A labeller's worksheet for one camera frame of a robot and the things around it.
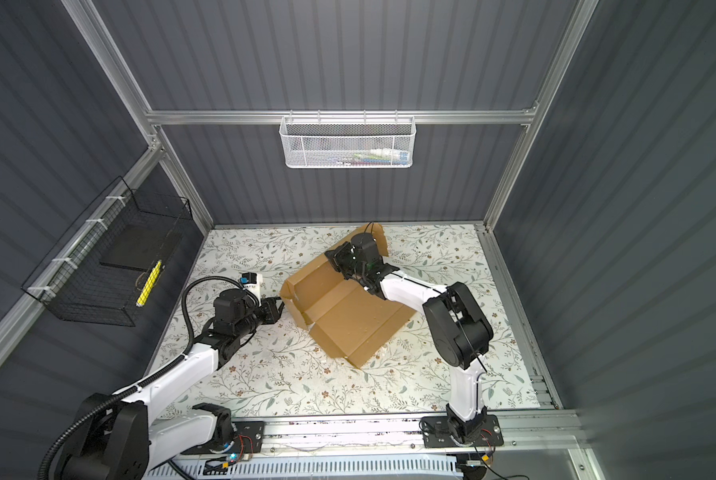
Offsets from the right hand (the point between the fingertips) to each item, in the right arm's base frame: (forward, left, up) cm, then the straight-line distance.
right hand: (324, 254), depth 88 cm
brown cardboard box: (-12, -5, -19) cm, 23 cm away
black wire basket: (-14, +52, +12) cm, 55 cm away
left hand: (-11, +13, -7) cm, 18 cm away
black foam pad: (-7, +44, +12) cm, 47 cm away
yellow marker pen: (-17, +39, +10) cm, 44 cm away
